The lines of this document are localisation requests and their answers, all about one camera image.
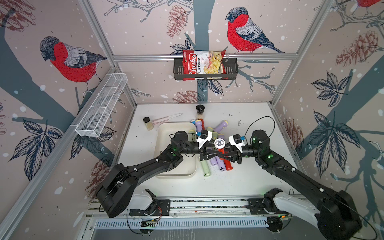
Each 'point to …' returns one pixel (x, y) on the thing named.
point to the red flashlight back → (202, 123)
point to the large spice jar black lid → (200, 109)
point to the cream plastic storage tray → (187, 168)
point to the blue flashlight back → (193, 122)
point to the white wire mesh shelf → (93, 121)
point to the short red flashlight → (219, 144)
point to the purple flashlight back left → (199, 125)
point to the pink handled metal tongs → (158, 121)
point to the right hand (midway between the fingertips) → (219, 151)
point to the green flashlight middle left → (209, 129)
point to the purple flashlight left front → (213, 161)
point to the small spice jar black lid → (149, 125)
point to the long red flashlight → (228, 165)
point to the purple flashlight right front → (221, 163)
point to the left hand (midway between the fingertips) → (222, 148)
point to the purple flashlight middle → (221, 135)
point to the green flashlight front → (206, 170)
